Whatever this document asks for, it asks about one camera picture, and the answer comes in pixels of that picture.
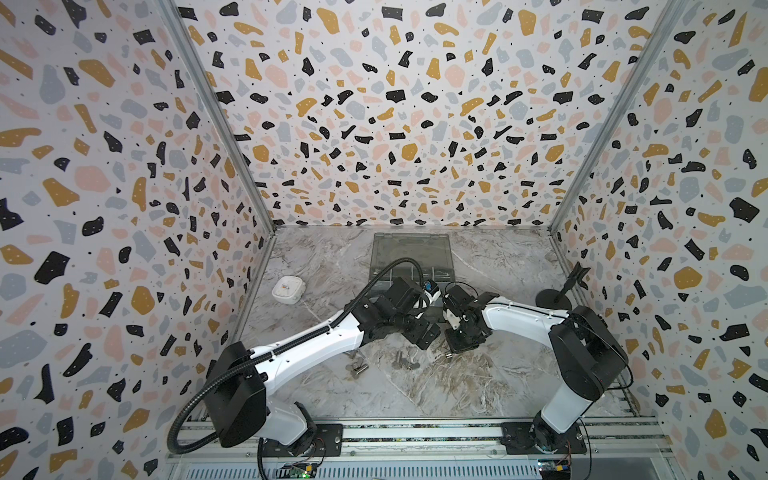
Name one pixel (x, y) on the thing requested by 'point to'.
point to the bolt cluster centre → (401, 362)
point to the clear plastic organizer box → (432, 251)
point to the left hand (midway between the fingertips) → (428, 318)
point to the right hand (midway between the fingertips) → (449, 344)
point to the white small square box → (289, 290)
